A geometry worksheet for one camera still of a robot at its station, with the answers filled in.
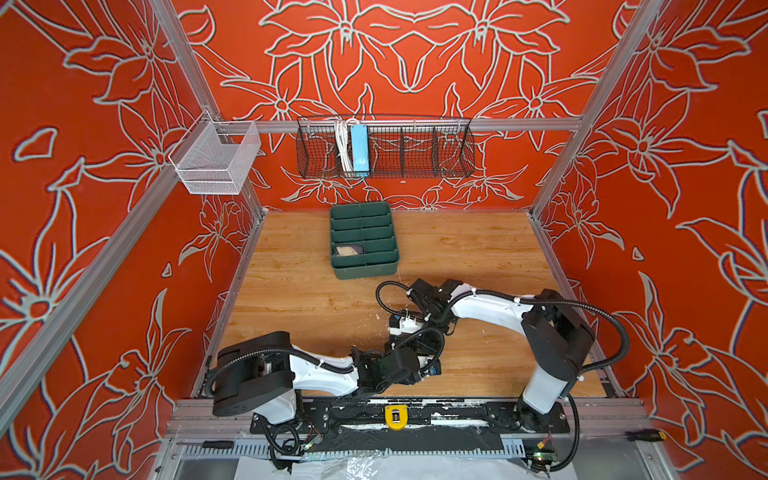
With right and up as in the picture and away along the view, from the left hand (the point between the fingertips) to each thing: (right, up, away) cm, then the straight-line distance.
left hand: (413, 345), depth 82 cm
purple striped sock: (-20, +26, +18) cm, 37 cm away
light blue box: (-15, +57, +8) cm, 60 cm away
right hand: (-1, -3, -2) cm, 3 cm away
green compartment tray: (-15, +29, +22) cm, 39 cm away
